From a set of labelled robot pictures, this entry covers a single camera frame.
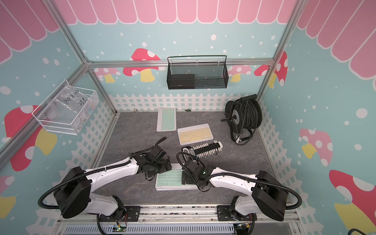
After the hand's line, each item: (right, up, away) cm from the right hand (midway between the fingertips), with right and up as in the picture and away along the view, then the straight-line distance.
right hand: (188, 179), depth 82 cm
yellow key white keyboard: (+4, +25, +23) cm, 34 cm away
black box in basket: (-5, +59, +9) cm, 59 cm away
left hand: (-14, +4, +2) cm, 14 cm away
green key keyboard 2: (-18, +35, +33) cm, 52 cm away
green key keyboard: (-10, -1, +1) cm, 10 cm away
